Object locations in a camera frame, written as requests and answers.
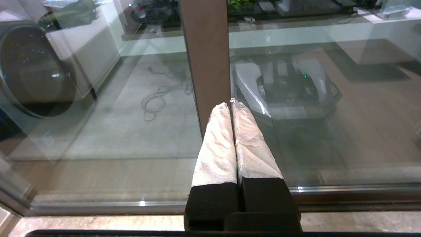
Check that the small dark cloth item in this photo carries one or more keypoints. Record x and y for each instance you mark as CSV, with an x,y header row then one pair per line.
x,y
72,13

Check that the brown framed glass sliding door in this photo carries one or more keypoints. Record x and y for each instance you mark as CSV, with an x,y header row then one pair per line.
x,y
361,197

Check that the brown framed fixed glass panel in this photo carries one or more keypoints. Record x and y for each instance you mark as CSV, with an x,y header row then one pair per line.
x,y
205,49

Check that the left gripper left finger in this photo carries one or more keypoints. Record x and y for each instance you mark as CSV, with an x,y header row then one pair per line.
x,y
215,158

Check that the grey rug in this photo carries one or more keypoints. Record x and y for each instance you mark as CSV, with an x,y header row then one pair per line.
x,y
115,138

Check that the beige sofa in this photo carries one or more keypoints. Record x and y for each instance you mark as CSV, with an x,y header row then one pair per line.
x,y
92,56

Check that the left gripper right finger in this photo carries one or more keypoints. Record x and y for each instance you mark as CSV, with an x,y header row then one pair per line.
x,y
256,158

